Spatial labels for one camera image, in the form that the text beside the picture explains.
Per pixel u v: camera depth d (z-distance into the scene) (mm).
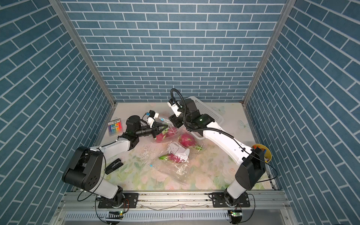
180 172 812
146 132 753
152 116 738
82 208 705
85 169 448
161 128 807
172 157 825
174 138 918
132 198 739
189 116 576
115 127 1023
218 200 735
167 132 853
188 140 889
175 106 659
